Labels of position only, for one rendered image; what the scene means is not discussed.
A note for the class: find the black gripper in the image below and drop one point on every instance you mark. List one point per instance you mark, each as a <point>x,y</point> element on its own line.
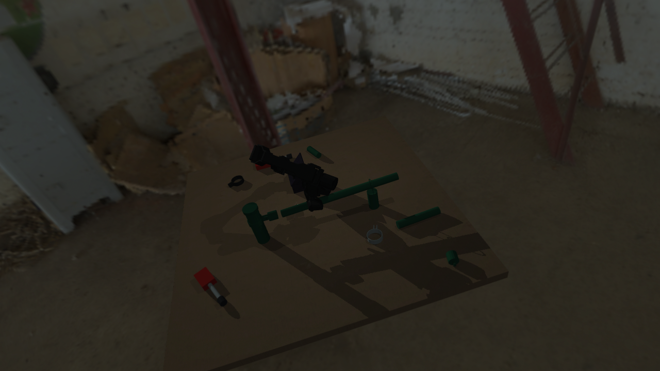
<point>313,202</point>

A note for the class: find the grey metal band with two small prongs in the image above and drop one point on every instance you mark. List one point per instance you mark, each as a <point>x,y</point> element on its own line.
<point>374,231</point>

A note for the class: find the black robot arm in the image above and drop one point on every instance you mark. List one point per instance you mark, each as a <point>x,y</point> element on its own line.
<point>308,173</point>

